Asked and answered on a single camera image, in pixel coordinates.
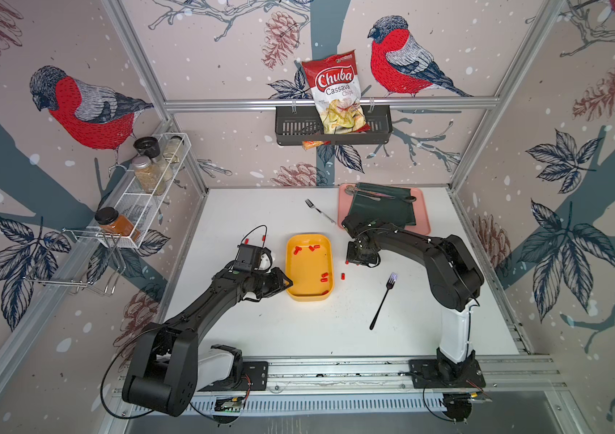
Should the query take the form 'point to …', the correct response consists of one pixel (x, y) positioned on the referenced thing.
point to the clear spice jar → (174, 150)
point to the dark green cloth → (395, 210)
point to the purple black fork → (391, 283)
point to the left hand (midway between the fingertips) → (293, 278)
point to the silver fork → (312, 206)
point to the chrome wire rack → (81, 259)
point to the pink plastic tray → (420, 207)
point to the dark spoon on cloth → (377, 196)
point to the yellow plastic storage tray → (308, 264)
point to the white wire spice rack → (134, 202)
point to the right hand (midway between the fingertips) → (352, 259)
